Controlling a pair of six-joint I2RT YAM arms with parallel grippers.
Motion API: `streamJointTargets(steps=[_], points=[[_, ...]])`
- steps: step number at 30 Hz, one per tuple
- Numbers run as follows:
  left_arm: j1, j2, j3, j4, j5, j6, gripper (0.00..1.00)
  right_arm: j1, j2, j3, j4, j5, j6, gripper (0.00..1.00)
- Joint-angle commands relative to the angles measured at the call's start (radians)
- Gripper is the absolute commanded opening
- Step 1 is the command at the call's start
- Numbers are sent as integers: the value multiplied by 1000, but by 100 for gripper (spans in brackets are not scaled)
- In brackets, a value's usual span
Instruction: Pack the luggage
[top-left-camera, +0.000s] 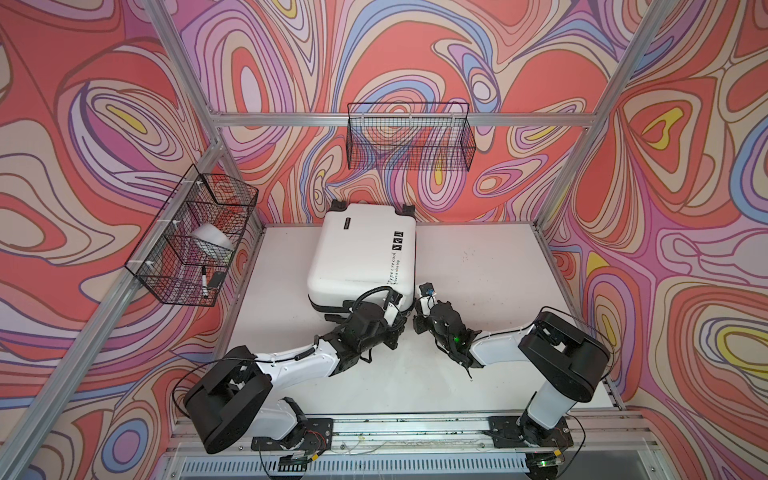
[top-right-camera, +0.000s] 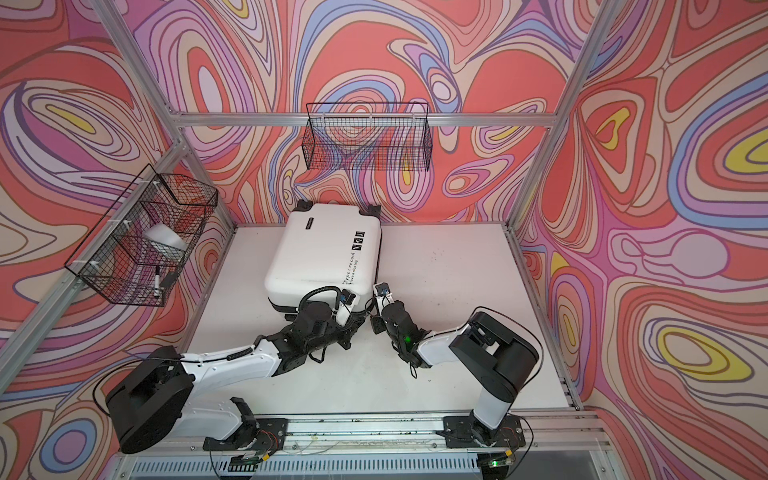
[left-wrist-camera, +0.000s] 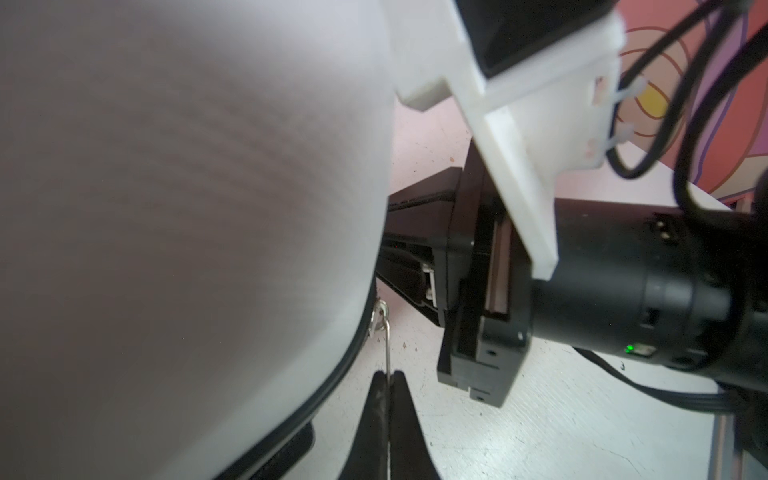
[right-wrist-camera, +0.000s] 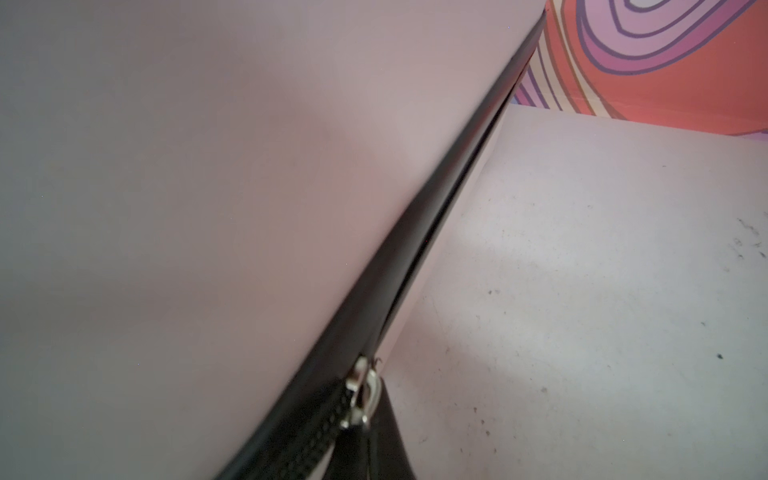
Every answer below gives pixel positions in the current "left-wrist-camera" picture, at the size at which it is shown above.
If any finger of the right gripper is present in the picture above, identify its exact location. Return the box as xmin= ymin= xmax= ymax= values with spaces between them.
xmin=383 ymin=167 xmax=464 ymax=252
xmin=375 ymin=244 xmax=445 ymax=327

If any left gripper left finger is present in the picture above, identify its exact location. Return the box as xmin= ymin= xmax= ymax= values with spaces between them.
xmin=339 ymin=371 xmax=389 ymax=480

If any black and white suitcase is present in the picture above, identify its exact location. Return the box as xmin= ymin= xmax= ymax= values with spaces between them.
xmin=1 ymin=1 xmax=395 ymax=479

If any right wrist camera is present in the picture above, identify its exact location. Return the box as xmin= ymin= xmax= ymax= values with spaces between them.
xmin=382 ymin=1 xmax=626 ymax=280

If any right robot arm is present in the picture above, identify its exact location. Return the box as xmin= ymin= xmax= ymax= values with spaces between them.
xmin=376 ymin=147 xmax=767 ymax=458

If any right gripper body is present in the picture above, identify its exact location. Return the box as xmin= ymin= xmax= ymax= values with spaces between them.
xmin=437 ymin=145 xmax=532 ymax=408

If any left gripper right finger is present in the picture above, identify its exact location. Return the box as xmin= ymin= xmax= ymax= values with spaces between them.
xmin=389 ymin=371 xmax=440 ymax=480

